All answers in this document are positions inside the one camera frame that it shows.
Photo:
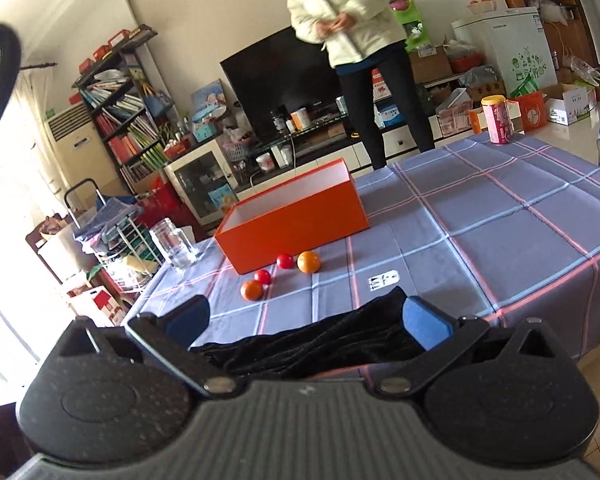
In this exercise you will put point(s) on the white wire rack cart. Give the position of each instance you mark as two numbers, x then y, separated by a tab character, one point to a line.
113	232

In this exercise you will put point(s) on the pink cylindrical can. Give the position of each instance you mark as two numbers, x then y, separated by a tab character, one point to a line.
498	123

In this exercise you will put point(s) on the small orange beside front left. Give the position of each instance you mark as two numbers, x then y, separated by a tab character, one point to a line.
252	290

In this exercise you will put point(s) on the green stacked storage bins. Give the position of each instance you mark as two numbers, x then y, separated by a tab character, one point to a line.
408	15

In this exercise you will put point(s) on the black bookshelf with books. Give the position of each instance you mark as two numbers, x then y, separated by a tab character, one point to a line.
132	116

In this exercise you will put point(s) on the small white paper tag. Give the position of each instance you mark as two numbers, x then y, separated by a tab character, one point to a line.
386	279

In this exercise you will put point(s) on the white tv stand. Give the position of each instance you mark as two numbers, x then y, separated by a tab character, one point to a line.
293	157

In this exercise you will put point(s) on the small red tomato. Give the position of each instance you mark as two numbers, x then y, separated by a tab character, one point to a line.
263	277

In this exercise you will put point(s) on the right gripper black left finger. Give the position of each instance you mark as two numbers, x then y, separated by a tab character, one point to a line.
115	394

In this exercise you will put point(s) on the white standing air conditioner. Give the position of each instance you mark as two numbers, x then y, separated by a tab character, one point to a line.
80	152

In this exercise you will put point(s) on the clear glass mug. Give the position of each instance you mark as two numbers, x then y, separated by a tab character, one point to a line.
173	244

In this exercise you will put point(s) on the plaid blue tablecloth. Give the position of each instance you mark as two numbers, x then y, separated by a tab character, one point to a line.
504	232

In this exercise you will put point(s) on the orange rectangular box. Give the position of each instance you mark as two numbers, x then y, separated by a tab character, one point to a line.
303	213

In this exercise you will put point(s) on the red tomato on table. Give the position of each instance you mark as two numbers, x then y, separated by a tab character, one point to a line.
285	261

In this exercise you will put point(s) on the white glass door cabinet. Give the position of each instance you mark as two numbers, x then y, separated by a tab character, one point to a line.
205	182

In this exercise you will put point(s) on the person in white jacket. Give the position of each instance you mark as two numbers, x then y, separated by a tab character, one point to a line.
361	36

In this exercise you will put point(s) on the black velvet cloth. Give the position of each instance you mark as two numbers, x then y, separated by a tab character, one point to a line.
371	334

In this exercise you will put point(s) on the black flat television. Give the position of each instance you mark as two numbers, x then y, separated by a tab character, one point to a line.
280	73

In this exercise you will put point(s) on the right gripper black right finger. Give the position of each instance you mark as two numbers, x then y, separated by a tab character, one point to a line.
502	396

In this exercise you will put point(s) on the brown cardboard box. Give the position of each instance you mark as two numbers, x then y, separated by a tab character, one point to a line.
430	67

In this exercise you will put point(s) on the white small refrigerator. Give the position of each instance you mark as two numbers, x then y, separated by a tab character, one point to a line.
513	41

